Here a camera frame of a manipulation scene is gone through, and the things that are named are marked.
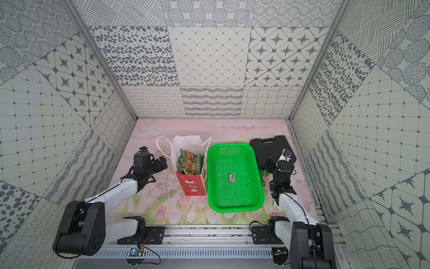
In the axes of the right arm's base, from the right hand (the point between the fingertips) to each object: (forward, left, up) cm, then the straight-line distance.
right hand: (277, 160), depth 87 cm
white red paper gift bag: (-16, +43, +5) cm, 46 cm away
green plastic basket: (-14, +16, -10) cm, 24 cm away
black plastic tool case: (+14, -1, -9) cm, 17 cm away
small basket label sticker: (-6, +25, -10) cm, 27 cm away
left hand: (+1, +66, -1) cm, 66 cm away
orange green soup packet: (-3, +47, +1) cm, 47 cm away
